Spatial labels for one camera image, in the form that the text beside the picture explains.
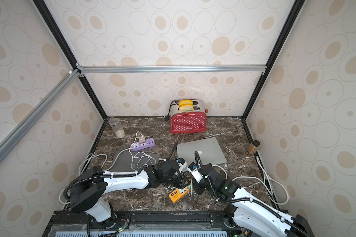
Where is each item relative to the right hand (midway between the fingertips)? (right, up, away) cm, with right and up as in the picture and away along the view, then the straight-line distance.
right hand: (191, 182), depth 78 cm
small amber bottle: (+40, +17, +14) cm, 46 cm away
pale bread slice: (-2, +42, +20) cm, 47 cm away
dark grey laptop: (-40, +9, +15) cm, 43 cm away
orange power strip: (-7, -7, +1) cm, 10 cm away
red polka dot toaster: (-1, +33, +22) cm, 40 cm away
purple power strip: (-28, +19, +22) cm, 40 cm away
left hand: (0, -1, -1) cm, 2 cm away
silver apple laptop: (+14, +14, +22) cm, 30 cm away
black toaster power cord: (-17, +38, +37) cm, 56 cm away
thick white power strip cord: (+46, -1, +11) cm, 47 cm away
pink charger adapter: (-32, +22, +19) cm, 43 cm away
